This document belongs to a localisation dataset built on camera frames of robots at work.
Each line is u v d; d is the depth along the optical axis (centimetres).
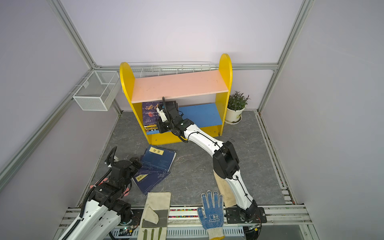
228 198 79
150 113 88
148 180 86
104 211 52
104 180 59
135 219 73
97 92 97
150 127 89
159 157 92
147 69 94
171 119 68
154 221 72
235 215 74
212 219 73
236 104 100
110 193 53
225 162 53
